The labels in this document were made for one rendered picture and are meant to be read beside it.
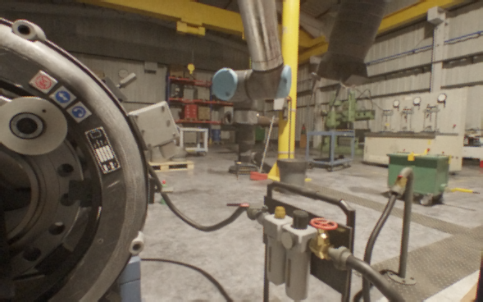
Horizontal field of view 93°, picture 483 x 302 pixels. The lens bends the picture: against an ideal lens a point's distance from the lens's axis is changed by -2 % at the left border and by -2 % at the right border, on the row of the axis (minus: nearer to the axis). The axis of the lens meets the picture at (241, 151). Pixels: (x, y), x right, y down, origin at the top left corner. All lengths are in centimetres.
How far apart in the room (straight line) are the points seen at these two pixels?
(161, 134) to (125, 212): 21
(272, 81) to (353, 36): 27
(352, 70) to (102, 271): 67
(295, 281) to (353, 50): 65
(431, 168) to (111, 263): 303
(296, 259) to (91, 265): 54
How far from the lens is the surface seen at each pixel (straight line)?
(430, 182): 322
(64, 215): 77
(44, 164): 75
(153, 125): 65
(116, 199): 63
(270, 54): 65
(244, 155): 83
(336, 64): 47
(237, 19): 1343
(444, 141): 604
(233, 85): 70
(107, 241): 66
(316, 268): 85
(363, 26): 47
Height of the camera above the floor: 75
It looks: 4 degrees down
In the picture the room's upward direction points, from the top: 1 degrees clockwise
